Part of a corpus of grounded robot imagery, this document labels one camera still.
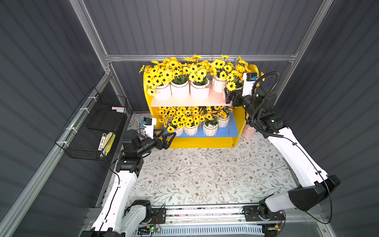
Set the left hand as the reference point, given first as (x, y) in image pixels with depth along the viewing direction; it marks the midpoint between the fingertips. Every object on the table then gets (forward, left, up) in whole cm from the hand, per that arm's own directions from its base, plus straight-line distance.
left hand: (168, 132), depth 69 cm
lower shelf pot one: (+13, 0, -4) cm, 14 cm away
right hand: (+14, -32, +16) cm, 39 cm away
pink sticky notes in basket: (+20, +32, -4) cm, 38 cm away
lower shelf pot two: (+10, -9, -1) cm, 14 cm away
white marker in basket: (-3, +32, -3) cm, 32 cm away
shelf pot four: (+16, -29, -4) cm, 33 cm away
